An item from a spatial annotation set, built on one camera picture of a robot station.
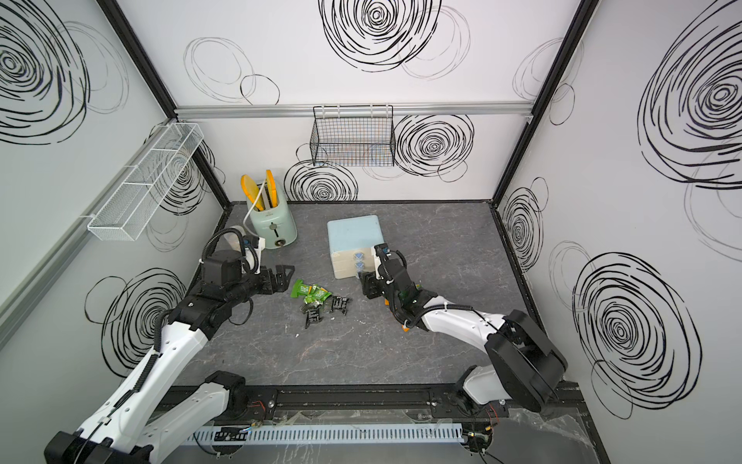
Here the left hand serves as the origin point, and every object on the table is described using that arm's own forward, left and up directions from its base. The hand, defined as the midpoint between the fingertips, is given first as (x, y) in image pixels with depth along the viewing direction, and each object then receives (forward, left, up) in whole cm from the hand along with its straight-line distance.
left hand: (278, 267), depth 77 cm
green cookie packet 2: (0, -8, -18) cm, 20 cm away
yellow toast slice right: (+30, +10, +1) cm, 32 cm away
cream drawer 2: (+8, -19, -12) cm, 24 cm away
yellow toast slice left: (+31, +17, 0) cm, 35 cm away
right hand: (+3, -24, -6) cm, 25 cm away
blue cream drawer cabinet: (+13, -18, -5) cm, 23 cm away
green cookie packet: (+3, -2, -18) cm, 18 cm away
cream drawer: (+9, -19, -7) cm, 22 cm away
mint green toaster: (+21, +8, -6) cm, 23 cm away
